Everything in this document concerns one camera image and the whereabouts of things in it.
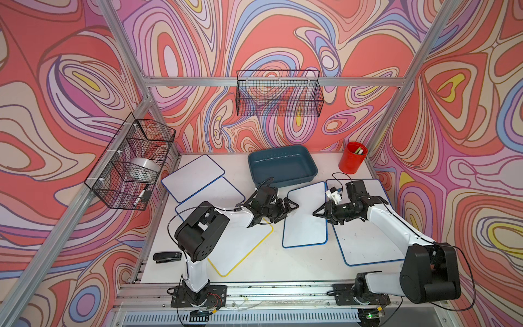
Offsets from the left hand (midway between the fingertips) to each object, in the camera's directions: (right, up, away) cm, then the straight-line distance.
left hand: (296, 212), depth 87 cm
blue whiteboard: (-55, +14, +27) cm, 63 cm away
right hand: (+7, -2, -5) cm, 9 cm away
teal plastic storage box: (-2, +21, +30) cm, 37 cm away
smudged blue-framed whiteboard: (+2, -7, -1) cm, 7 cm away
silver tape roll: (-56, +18, -18) cm, 62 cm away
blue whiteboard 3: (+45, +9, +22) cm, 51 cm away
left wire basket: (-64, +16, -15) cm, 67 cm away
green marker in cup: (+35, +29, +18) cm, 49 cm away
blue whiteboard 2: (-36, +7, +14) cm, 39 cm away
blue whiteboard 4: (+30, -14, +3) cm, 33 cm away
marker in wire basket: (-59, +9, -15) cm, 61 cm away
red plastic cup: (+31, +25, +15) cm, 43 cm away
